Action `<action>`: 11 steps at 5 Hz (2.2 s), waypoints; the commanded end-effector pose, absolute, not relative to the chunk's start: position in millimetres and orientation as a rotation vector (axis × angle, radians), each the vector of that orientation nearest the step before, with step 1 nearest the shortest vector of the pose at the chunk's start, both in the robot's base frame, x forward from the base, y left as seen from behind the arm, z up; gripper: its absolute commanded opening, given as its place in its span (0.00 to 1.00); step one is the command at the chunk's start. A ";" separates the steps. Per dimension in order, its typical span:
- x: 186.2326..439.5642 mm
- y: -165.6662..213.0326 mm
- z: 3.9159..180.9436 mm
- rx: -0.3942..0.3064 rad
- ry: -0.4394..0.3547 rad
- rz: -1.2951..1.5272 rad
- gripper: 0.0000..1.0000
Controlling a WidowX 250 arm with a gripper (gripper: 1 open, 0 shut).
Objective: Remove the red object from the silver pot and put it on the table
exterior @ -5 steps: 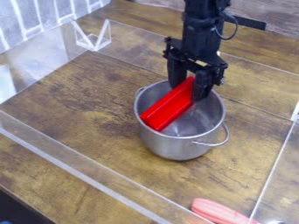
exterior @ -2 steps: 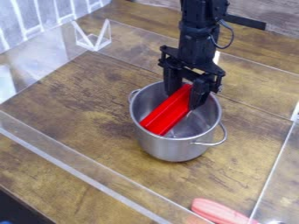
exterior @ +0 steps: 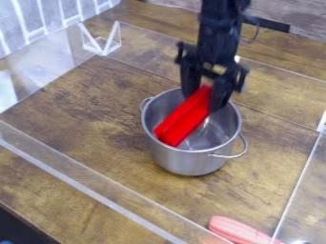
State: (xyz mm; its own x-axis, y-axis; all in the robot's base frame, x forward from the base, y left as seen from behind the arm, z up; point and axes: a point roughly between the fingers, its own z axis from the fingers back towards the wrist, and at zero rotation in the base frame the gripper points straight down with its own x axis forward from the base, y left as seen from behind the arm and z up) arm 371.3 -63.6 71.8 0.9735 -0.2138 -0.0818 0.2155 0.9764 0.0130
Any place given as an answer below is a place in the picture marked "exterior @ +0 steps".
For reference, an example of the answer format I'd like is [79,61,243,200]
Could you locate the clear acrylic triangle bracket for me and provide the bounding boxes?
[77,21,123,56]

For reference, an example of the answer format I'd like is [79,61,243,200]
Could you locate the silver metal pot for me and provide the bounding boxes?
[140,89,248,176]

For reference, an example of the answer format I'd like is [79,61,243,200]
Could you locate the orange plastic handle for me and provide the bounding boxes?
[208,215,285,244]

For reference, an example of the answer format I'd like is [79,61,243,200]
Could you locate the black cable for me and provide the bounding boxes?
[240,15,262,44]

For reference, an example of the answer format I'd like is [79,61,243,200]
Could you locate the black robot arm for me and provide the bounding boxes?
[175,0,251,112]

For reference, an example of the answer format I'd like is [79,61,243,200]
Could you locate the clear acrylic right panel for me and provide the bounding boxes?
[273,111,326,244]

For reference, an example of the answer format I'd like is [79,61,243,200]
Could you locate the black wall strip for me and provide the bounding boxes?
[244,15,290,32]

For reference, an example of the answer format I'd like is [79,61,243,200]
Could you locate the clear acrylic panel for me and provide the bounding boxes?
[0,120,231,244]
[273,111,326,244]

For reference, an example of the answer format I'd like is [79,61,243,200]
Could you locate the clear acrylic front panel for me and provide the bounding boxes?
[0,120,231,244]

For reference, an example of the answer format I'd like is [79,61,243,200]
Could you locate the red plastic block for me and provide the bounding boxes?
[154,85,211,147]

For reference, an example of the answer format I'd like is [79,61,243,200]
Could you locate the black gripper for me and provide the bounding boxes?
[175,17,248,112]

